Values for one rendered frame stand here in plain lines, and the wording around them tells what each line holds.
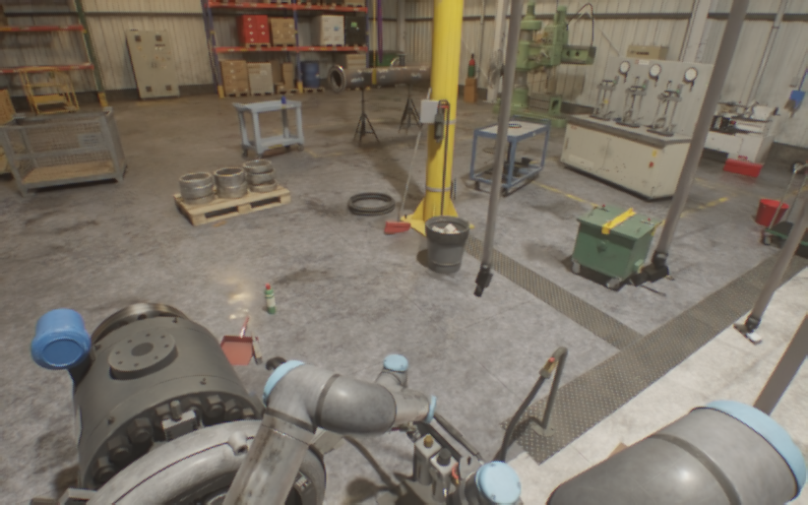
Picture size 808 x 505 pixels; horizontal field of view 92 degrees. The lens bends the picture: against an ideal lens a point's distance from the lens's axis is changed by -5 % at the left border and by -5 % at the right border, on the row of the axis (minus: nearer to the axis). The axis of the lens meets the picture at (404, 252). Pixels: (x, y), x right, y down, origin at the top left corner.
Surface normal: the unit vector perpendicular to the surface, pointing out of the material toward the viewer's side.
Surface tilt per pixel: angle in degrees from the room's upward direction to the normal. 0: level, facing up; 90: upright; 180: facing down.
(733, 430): 2
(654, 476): 28
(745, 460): 23
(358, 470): 0
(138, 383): 9
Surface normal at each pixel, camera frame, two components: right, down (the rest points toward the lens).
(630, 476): -0.59, -0.74
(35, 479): 0.02, -0.88
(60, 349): 0.62, 0.38
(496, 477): 0.16, -0.69
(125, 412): -0.25, -0.74
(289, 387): -0.22, -0.53
